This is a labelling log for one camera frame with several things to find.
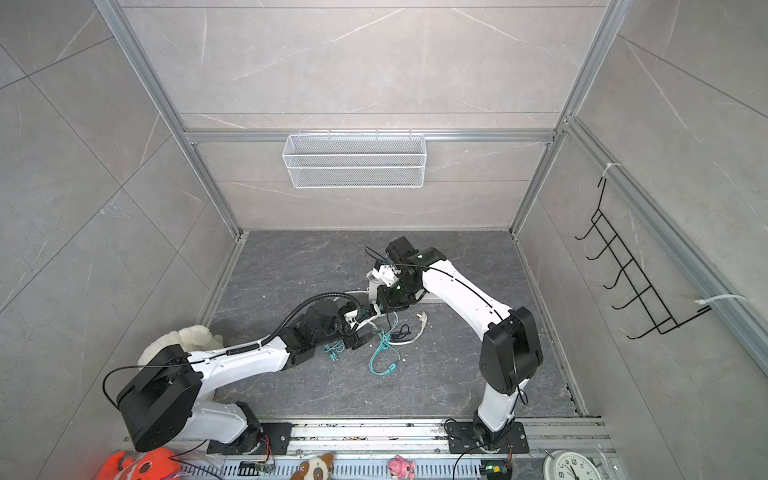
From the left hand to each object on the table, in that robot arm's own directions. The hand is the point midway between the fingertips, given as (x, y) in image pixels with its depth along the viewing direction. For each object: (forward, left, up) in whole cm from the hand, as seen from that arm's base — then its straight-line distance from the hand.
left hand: (377, 312), depth 82 cm
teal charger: (-6, -1, -10) cm, 12 cm away
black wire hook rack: (-9, -59, +19) cm, 63 cm away
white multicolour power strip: (-7, +5, +11) cm, 14 cm away
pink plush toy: (-35, -5, -10) cm, 37 cm away
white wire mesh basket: (+49, +6, +17) cm, 52 cm away
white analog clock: (-36, -44, -9) cm, 57 cm away
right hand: (0, -2, +2) cm, 3 cm away
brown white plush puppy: (-34, +14, -9) cm, 38 cm away
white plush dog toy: (-8, +46, +5) cm, 47 cm away
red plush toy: (-33, +48, -4) cm, 59 cm away
